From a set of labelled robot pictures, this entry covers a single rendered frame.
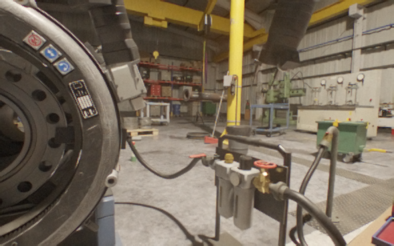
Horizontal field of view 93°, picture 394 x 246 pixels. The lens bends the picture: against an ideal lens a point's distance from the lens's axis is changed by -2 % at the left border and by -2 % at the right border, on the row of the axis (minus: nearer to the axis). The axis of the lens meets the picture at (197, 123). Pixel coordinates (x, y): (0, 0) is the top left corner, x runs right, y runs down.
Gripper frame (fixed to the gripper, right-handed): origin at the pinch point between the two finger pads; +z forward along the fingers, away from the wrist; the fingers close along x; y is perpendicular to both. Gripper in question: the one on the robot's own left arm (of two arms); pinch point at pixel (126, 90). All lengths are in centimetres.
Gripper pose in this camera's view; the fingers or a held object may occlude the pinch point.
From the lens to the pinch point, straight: 49.6
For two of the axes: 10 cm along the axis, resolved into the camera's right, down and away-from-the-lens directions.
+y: 1.2, -4.6, 8.8
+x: -9.8, 0.8, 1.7
